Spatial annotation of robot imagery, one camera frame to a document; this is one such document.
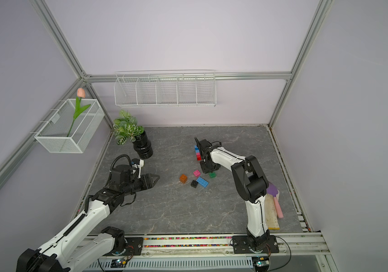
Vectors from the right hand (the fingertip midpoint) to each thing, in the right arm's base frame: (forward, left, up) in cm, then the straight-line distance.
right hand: (209, 167), depth 98 cm
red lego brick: (+6, +6, 0) cm, 9 cm away
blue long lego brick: (+14, +8, -1) cm, 16 cm away
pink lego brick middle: (-4, +7, 0) cm, 8 cm away
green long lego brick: (-5, -2, -1) cm, 5 cm away
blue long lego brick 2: (-10, +4, +1) cm, 11 cm away
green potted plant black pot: (+8, +42, +26) cm, 50 cm away
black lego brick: (-11, +9, 0) cm, 14 cm away
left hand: (-13, +26, +12) cm, 32 cm away
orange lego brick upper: (-8, +15, +2) cm, 17 cm away
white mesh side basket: (+3, +71, +27) cm, 76 cm away
